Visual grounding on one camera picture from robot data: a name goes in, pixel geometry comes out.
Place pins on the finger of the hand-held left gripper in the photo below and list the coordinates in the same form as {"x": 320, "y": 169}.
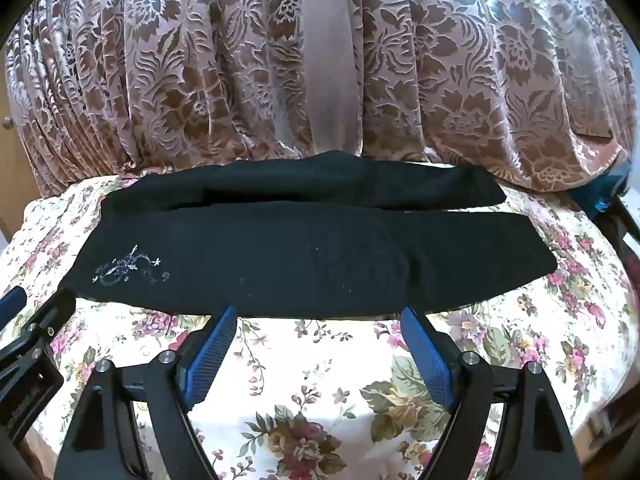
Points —
{"x": 50, "y": 321}
{"x": 11, "y": 301}

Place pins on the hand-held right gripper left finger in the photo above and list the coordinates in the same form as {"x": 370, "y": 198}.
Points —
{"x": 212, "y": 355}

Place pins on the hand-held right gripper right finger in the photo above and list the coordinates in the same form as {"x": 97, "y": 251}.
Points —
{"x": 425, "y": 355}

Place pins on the black pants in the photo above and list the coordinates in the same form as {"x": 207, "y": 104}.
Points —
{"x": 280, "y": 255}

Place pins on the floral bedsheet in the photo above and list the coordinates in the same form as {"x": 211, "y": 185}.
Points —
{"x": 325, "y": 385}

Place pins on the black stand with white labels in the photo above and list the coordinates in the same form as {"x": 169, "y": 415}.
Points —
{"x": 625, "y": 230}

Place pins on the blue plastic object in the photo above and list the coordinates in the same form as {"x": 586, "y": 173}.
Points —
{"x": 605, "y": 187}

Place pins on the brown floral curtain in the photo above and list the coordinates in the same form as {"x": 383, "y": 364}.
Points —
{"x": 175, "y": 60}
{"x": 475, "y": 70}

